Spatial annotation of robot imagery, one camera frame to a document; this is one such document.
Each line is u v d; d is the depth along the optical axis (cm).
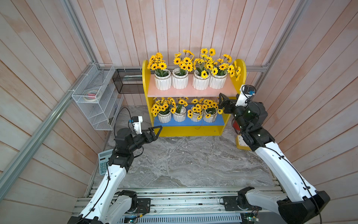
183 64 64
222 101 60
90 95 74
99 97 73
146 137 64
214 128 93
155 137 64
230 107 58
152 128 63
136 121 65
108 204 45
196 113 85
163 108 84
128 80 88
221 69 65
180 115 88
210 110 88
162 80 69
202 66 70
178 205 75
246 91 53
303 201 38
